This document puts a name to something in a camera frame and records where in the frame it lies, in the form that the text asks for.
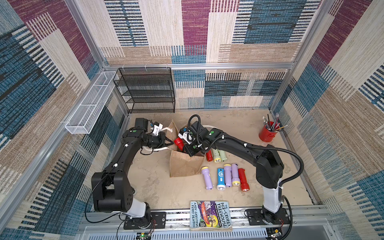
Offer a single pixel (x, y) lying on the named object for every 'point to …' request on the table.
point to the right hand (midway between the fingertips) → (187, 153)
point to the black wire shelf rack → (146, 89)
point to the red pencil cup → (268, 132)
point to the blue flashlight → (220, 184)
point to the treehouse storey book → (210, 215)
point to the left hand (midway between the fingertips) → (173, 143)
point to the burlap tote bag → (182, 163)
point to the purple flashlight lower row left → (207, 178)
